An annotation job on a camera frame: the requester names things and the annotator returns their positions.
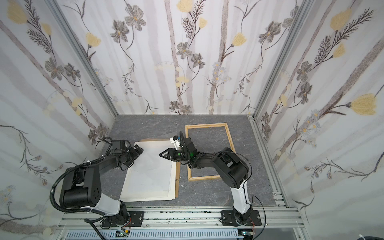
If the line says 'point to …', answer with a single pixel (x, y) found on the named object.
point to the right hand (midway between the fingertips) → (157, 152)
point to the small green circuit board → (121, 234)
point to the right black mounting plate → (228, 219)
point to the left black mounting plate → (135, 219)
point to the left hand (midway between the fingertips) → (137, 149)
